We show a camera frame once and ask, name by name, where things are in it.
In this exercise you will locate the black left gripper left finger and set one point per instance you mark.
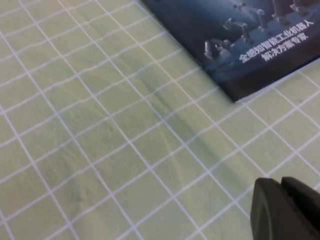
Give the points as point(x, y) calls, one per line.
point(274, 215)

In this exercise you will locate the robot catalogue book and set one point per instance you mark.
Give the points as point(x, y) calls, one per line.
point(244, 45)

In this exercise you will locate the green checked tablecloth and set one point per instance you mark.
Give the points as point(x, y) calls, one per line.
point(110, 131)

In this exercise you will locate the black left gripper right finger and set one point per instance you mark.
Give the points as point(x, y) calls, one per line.
point(307, 201)

